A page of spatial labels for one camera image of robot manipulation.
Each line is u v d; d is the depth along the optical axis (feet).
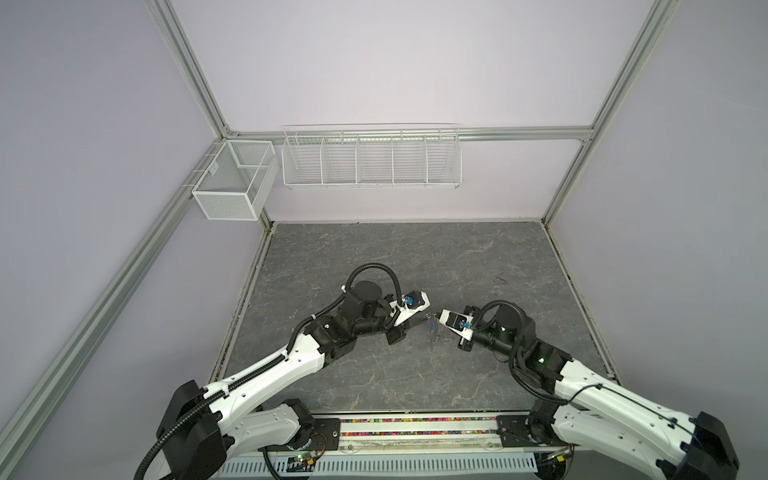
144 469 1.17
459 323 1.94
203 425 1.27
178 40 2.38
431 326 2.45
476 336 2.10
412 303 1.95
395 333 2.11
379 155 3.23
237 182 3.32
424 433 2.47
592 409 1.64
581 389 1.65
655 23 2.33
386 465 5.17
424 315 2.02
